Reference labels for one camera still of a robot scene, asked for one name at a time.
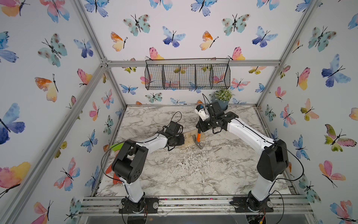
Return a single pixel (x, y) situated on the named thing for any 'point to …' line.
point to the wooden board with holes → (189, 140)
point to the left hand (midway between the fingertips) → (184, 140)
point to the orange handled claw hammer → (197, 139)
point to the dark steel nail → (215, 151)
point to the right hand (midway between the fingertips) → (198, 123)
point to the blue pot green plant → (223, 96)
